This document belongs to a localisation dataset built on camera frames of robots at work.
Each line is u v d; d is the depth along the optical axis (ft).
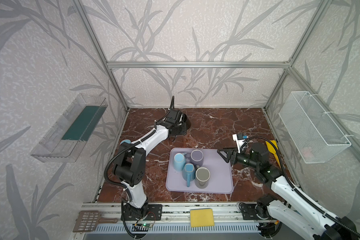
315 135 2.10
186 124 2.71
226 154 2.27
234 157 2.18
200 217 2.33
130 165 1.56
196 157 2.79
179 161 2.72
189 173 2.54
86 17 2.43
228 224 2.33
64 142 2.10
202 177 2.42
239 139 2.25
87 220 2.37
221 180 2.74
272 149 3.17
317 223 1.36
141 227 2.37
